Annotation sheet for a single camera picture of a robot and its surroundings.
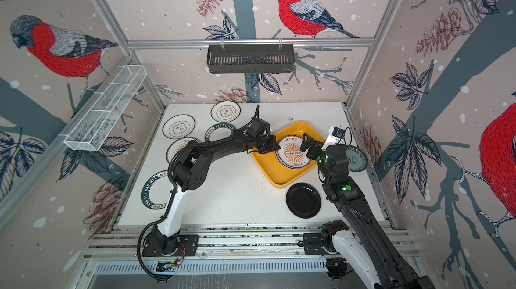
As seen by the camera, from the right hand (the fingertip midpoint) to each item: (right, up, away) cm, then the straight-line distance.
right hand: (314, 134), depth 76 cm
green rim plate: (-44, -1, +32) cm, 55 cm away
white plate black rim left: (-68, +2, +35) cm, 77 cm away
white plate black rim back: (-43, +11, +42) cm, 61 cm away
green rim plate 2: (-69, -26, +13) cm, 75 cm away
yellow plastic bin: (-12, -20, +16) cm, 28 cm away
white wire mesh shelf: (-83, +4, -3) cm, 83 cm away
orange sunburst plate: (-7, -12, +19) cm, 23 cm away
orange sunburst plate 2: (-66, -8, +27) cm, 71 cm away
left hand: (-9, -6, +18) cm, 21 cm away
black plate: (-3, -29, +8) cm, 30 cm away
